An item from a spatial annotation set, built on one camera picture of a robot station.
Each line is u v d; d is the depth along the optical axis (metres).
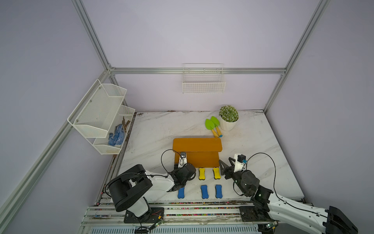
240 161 0.66
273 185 0.63
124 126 0.93
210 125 1.12
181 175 0.68
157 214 0.73
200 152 0.98
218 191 0.80
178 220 0.73
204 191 0.81
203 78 0.95
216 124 1.14
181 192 0.80
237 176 0.68
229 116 0.98
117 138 0.88
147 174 0.50
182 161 0.78
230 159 0.79
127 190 0.44
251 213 0.73
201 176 0.86
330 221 0.43
